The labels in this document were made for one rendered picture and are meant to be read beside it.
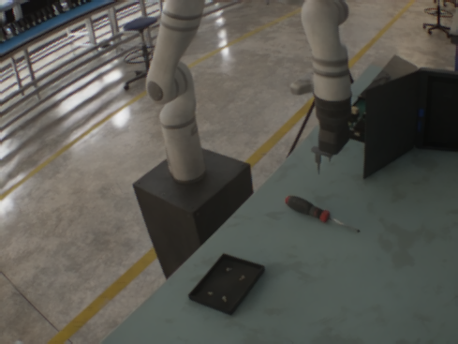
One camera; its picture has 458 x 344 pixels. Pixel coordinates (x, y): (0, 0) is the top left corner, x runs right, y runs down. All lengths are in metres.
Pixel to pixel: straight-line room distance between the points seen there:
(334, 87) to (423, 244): 0.34
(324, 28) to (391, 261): 0.41
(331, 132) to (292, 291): 0.31
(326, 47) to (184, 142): 0.53
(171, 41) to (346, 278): 0.62
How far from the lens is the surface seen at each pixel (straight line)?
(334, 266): 0.72
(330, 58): 0.75
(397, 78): 0.87
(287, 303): 0.67
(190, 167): 1.17
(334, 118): 0.80
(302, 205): 0.80
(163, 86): 1.03
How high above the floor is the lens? 1.54
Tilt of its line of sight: 34 degrees down
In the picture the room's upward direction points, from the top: 10 degrees counter-clockwise
